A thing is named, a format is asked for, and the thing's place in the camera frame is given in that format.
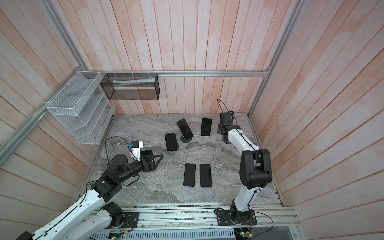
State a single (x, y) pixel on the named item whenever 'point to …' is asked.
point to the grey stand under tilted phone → (184, 141)
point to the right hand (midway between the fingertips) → (229, 128)
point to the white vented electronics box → (211, 234)
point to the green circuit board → (244, 234)
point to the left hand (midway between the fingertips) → (159, 159)
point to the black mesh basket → (131, 86)
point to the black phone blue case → (171, 141)
